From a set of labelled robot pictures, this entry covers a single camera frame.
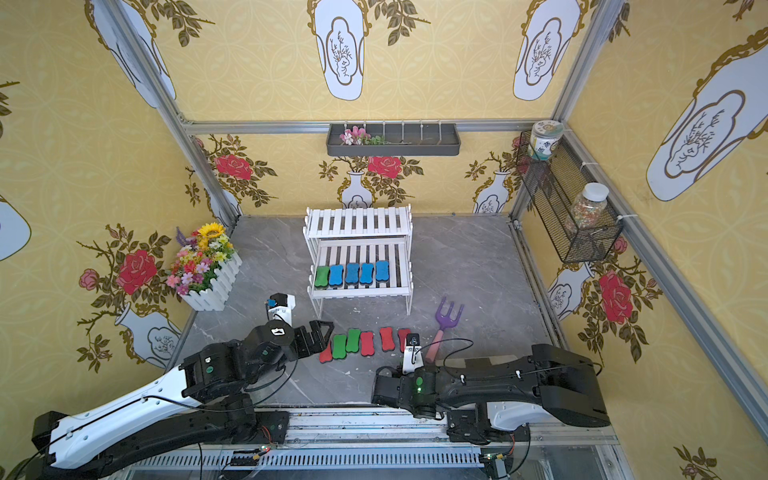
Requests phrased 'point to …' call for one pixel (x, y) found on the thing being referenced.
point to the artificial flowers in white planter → (207, 267)
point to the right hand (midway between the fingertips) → (402, 371)
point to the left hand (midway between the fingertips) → (314, 325)
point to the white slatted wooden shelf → (339, 235)
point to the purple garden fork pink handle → (443, 321)
